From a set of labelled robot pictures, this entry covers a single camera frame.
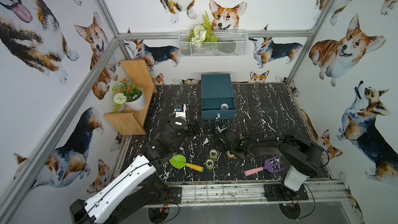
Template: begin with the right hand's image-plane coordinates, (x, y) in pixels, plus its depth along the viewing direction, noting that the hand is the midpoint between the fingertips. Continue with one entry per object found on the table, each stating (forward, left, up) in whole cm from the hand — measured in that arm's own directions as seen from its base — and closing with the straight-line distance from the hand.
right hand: (223, 136), depth 92 cm
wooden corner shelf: (+1, +50, +15) cm, 52 cm away
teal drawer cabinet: (+19, +3, +20) cm, 28 cm away
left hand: (-1, +16, +25) cm, 30 cm away
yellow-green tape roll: (-10, +6, -1) cm, 11 cm away
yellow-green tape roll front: (-15, +8, -1) cm, 17 cm away
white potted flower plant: (+19, +54, +16) cm, 59 cm away
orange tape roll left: (-11, -3, 0) cm, 12 cm away
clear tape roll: (+11, -1, +15) cm, 18 cm away
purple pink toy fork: (-17, -23, -2) cm, 29 cm away
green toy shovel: (-14, +24, 0) cm, 28 cm away
